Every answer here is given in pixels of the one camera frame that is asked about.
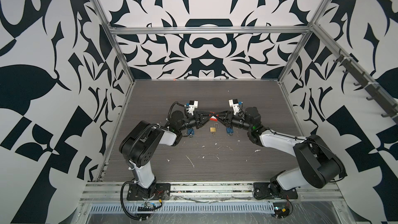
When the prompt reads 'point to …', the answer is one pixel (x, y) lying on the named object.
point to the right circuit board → (281, 210)
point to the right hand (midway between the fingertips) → (214, 116)
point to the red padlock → (213, 118)
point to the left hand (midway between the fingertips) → (215, 113)
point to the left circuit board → (147, 207)
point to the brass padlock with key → (213, 129)
